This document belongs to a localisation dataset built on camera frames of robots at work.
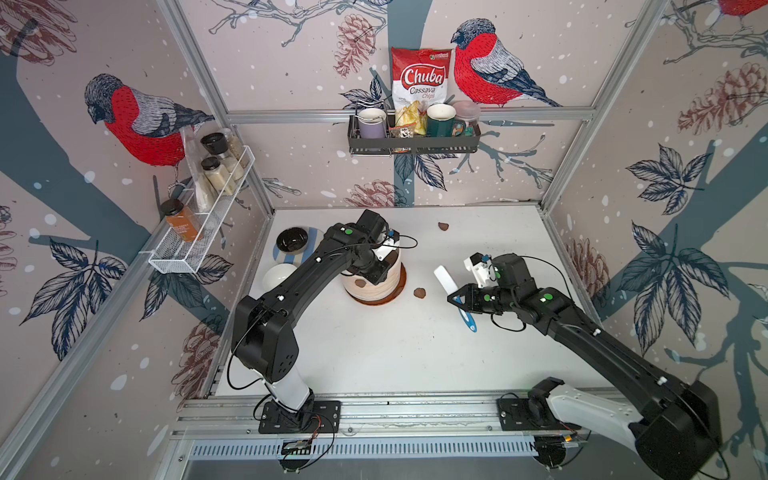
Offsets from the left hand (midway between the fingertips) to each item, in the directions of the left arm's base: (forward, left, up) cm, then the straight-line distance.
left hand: (385, 267), depth 83 cm
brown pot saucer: (-3, -1, -15) cm, 15 cm away
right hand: (-9, -17, 0) cm, 19 cm away
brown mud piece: (+30, -22, -17) cm, 41 cm away
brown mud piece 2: (+2, -11, -18) cm, 21 cm away
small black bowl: (+20, +34, -12) cm, 42 cm away
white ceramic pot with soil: (-4, +6, -5) cm, 9 cm away
